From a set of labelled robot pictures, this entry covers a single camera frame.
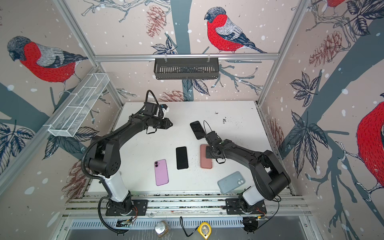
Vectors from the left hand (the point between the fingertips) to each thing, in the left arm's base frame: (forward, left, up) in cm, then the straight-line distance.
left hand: (171, 123), depth 91 cm
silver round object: (-52, -1, -2) cm, 52 cm away
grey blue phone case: (-31, -35, -14) cm, 49 cm away
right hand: (-16, -24, -12) cm, 31 cm away
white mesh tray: (-9, +48, +16) cm, 51 cm away
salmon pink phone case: (-22, -21, -10) cm, 32 cm away
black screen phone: (-16, -7, -14) cm, 22 cm away
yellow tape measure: (-52, -19, -11) cm, 57 cm away
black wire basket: (+40, -9, +15) cm, 43 cm away
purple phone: (-25, +5, -14) cm, 29 cm away
